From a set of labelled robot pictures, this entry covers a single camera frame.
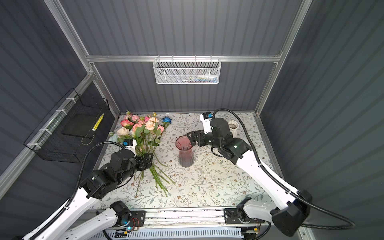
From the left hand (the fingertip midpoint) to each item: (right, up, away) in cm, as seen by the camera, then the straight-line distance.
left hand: (147, 155), depth 72 cm
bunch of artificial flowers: (-11, +10, +29) cm, 33 cm away
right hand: (+24, +11, 0) cm, 26 cm away
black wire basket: (-40, +10, -1) cm, 41 cm away
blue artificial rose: (+2, +19, +39) cm, 43 cm away
